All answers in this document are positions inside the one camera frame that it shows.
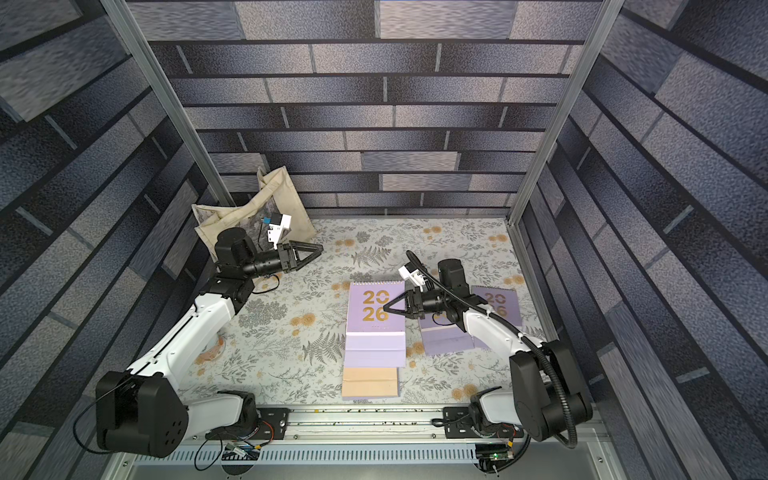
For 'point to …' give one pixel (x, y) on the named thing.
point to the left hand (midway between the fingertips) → (320, 252)
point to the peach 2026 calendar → (370, 382)
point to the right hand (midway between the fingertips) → (384, 310)
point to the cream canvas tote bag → (272, 195)
